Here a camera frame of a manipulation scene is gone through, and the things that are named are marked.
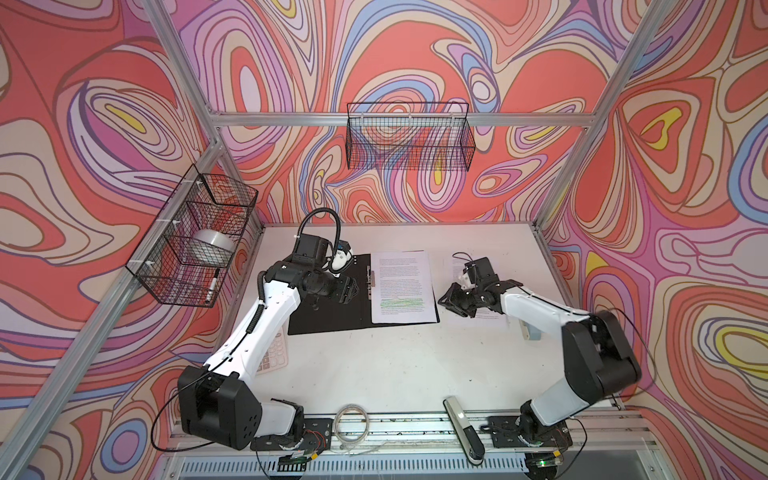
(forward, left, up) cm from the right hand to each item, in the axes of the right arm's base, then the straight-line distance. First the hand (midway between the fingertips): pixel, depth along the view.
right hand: (443, 308), depth 90 cm
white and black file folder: (+1, +28, -4) cm, 28 cm away
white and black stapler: (-34, -1, -1) cm, 34 cm away
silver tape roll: (+4, +60, +28) cm, 66 cm away
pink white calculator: (-12, +50, -4) cm, 52 cm away
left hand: (+1, +27, +13) cm, 30 cm away
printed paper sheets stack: (+10, +12, -5) cm, 16 cm away
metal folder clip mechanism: (+13, +23, -4) cm, 27 cm away
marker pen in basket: (-3, +60, +20) cm, 64 cm away
